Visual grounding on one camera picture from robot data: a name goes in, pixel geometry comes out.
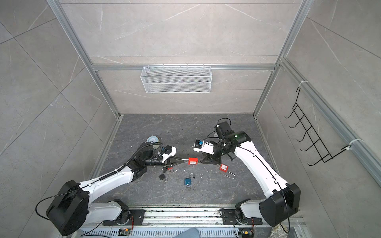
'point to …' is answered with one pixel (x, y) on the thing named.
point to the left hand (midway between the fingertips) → (183, 157)
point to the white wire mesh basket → (176, 80)
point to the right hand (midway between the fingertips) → (205, 154)
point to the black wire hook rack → (312, 135)
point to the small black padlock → (161, 176)
